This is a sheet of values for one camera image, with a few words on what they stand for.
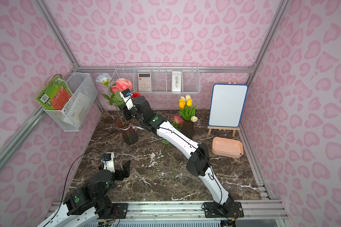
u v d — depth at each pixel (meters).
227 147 0.98
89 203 0.52
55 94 0.71
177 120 0.89
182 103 0.80
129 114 0.67
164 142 1.00
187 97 0.86
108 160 0.62
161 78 0.99
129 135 0.95
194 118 0.76
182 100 0.84
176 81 0.93
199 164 0.58
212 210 0.72
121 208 0.74
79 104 0.85
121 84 0.67
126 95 0.63
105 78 0.82
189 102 0.82
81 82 0.82
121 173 0.65
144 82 0.93
